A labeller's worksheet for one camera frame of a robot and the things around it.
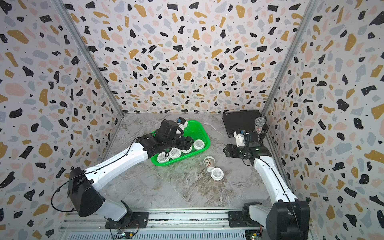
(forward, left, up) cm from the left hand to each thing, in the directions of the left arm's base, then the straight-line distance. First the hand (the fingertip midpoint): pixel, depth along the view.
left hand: (190, 138), depth 78 cm
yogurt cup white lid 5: (-12, -14, -17) cm, 25 cm away
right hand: (-2, -22, -8) cm, 24 cm away
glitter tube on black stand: (+7, -37, +4) cm, 38 cm away
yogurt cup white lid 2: (+2, +3, -17) cm, 18 cm away
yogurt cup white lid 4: (-5, -10, -17) cm, 21 cm away
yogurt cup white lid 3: (+7, -5, -16) cm, 18 cm away
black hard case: (+33, -34, -23) cm, 53 cm away
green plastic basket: (+19, -2, -17) cm, 26 cm away
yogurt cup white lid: (-3, +17, -16) cm, 24 cm away
